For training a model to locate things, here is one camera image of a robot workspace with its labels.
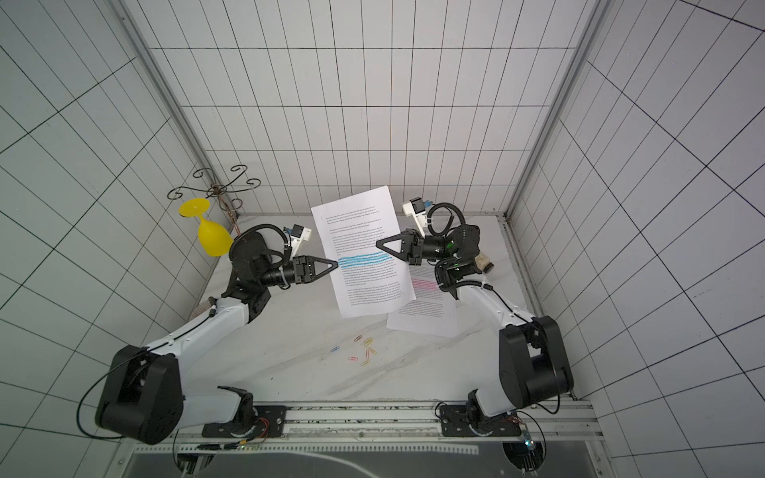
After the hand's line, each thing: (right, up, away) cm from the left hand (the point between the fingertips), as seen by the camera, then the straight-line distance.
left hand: (333, 269), depth 73 cm
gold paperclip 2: (+9, -25, +13) cm, 29 cm away
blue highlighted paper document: (+9, -1, -4) cm, 10 cm away
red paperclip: (+5, -22, +15) cm, 27 cm away
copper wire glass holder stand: (-35, +22, +11) cm, 42 cm away
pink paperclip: (+4, -27, +11) cm, 29 cm away
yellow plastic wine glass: (-36, +7, +11) cm, 38 cm away
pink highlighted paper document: (+29, -15, +20) cm, 38 cm away
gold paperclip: (+8, -23, +15) cm, 29 cm away
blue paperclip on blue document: (-2, -25, +13) cm, 28 cm away
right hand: (+12, +6, -5) cm, 15 cm away
